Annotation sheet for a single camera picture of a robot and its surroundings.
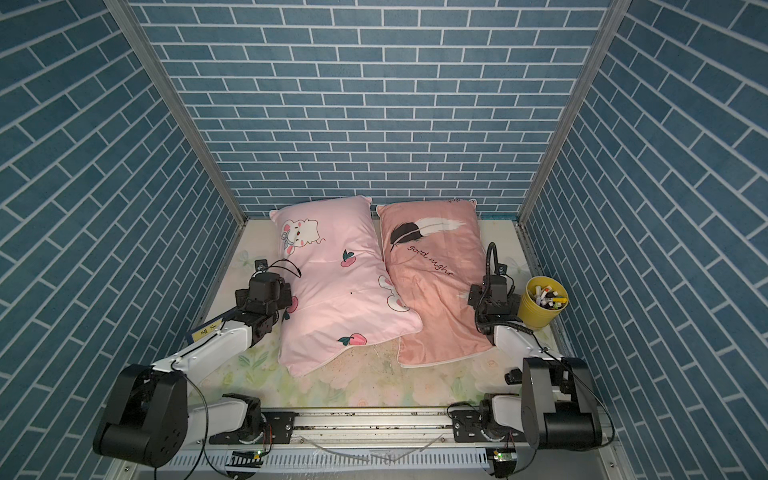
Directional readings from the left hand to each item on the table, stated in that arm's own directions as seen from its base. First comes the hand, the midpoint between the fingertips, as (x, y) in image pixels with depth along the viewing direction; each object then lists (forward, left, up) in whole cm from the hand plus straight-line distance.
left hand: (272, 287), depth 89 cm
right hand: (0, -69, -2) cm, 69 cm away
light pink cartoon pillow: (-5, -22, +4) cm, 23 cm away
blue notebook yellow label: (-9, +20, -10) cm, 24 cm away
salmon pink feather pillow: (+16, -51, -2) cm, 54 cm away
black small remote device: (-24, -69, -6) cm, 73 cm away
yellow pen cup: (-7, -78, +4) cm, 79 cm away
